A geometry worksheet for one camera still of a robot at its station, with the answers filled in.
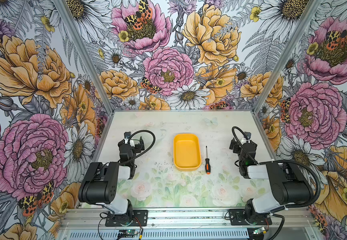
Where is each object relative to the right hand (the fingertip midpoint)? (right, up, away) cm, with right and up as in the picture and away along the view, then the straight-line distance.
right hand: (241, 142), depth 93 cm
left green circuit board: (-60, -39, -22) cm, 75 cm away
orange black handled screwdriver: (-22, -14, -4) cm, 26 cm away
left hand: (-66, +1, 0) cm, 66 cm away
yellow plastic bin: (-33, -7, +4) cm, 34 cm away
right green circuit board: (-2, -39, -22) cm, 45 cm away
